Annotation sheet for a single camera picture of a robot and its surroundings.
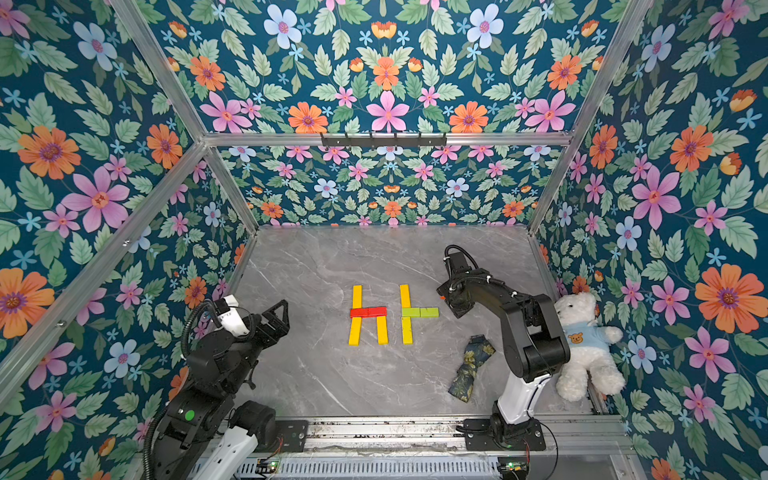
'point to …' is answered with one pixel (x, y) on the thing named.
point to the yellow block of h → (357, 296)
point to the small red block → (374, 311)
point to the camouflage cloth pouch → (478, 350)
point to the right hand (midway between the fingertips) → (451, 294)
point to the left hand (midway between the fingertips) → (280, 308)
